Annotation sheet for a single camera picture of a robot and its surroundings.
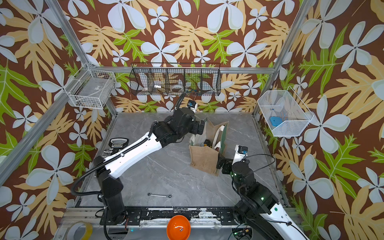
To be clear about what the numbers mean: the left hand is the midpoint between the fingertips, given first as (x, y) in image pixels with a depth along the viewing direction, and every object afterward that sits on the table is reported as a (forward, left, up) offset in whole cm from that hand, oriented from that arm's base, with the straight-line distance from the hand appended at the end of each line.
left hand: (197, 118), depth 74 cm
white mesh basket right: (+13, -51, -2) cm, 53 cm away
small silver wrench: (-29, +15, -32) cm, 46 cm away
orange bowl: (-44, +9, -31) cm, 54 cm away
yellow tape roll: (-45, +58, -28) cm, 79 cm away
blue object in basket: (+3, -43, -6) cm, 44 cm away
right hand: (-15, -13, -10) cm, 23 cm away
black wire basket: (+37, +12, -2) cm, 39 cm away
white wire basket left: (+25, +65, -1) cm, 70 cm away
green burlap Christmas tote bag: (-11, -4, -11) cm, 16 cm away
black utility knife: (+6, -8, -31) cm, 32 cm away
